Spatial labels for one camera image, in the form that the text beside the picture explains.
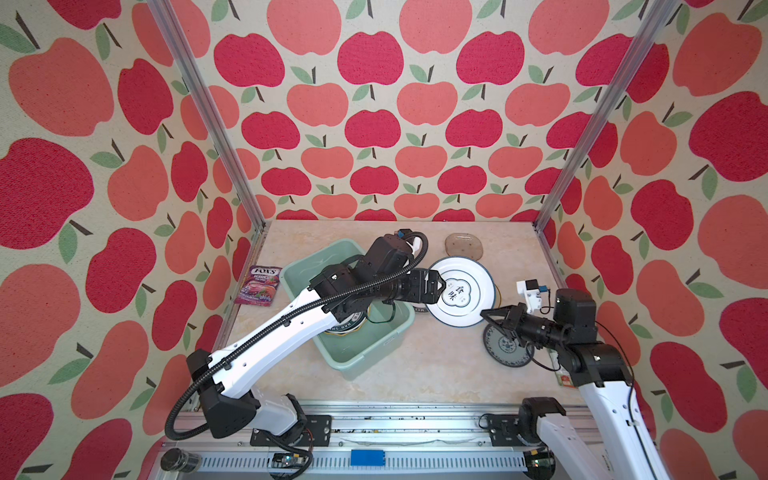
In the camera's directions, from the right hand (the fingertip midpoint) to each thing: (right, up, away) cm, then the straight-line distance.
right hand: (489, 313), depth 70 cm
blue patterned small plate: (+11, -15, +19) cm, 27 cm away
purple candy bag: (-67, +3, +29) cm, 73 cm away
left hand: (-13, +7, -5) cm, 16 cm away
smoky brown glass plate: (+5, +17, +45) cm, 49 cm away
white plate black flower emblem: (-4, +5, +3) cm, 7 cm away
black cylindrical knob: (-69, -30, -7) cm, 75 cm away
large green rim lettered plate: (-36, -8, +21) cm, 42 cm away
